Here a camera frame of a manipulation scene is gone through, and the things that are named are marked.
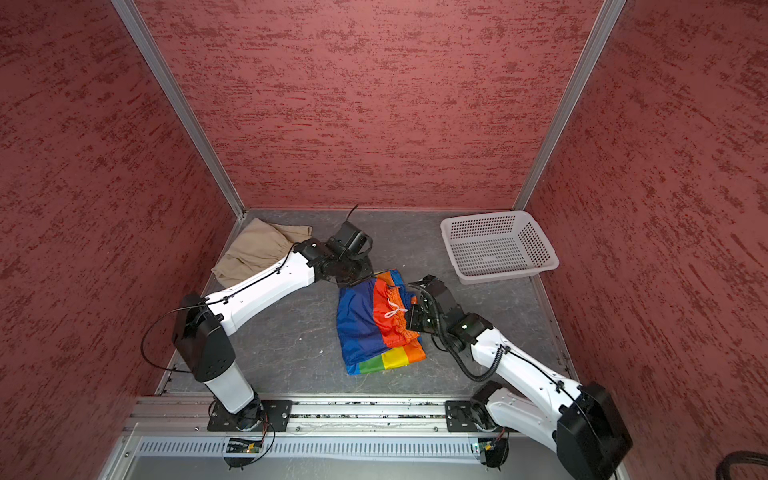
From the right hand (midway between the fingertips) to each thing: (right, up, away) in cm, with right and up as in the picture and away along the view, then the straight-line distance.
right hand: (403, 323), depth 80 cm
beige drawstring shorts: (-52, +21, +23) cm, 60 cm away
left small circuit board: (-42, -28, -8) cm, 51 cm away
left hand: (-9, +12, +1) cm, 15 cm away
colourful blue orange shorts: (-9, -2, +7) cm, 12 cm away
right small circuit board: (+21, -28, -8) cm, 36 cm away
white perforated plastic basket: (+37, +21, +29) cm, 51 cm away
